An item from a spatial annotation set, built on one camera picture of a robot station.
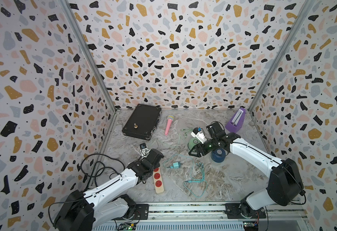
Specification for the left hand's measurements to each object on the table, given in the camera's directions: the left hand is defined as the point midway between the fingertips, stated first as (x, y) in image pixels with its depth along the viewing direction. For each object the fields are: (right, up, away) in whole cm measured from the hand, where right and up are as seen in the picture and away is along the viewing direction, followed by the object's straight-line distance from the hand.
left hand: (156, 159), depth 85 cm
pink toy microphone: (+7, +25, +28) cm, 38 cm away
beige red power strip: (+1, -11, -3) cm, 11 cm away
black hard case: (-14, +22, +25) cm, 36 cm away
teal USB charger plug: (+12, -4, +3) cm, 13 cm away
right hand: (+21, +5, -4) cm, 22 cm away
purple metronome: (+54, +21, +18) cm, 61 cm away
